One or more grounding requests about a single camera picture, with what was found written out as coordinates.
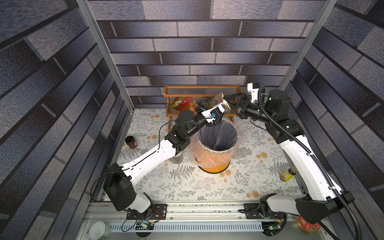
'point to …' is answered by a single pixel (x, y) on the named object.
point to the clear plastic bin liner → (193, 140)
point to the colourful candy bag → (185, 103)
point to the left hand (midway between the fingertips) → (217, 101)
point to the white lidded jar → (99, 230)
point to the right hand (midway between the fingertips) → (224, 101)
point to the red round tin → (305, 227)
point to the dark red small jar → (130, 141)
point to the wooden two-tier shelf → (170, 91)
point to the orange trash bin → (214, 146)
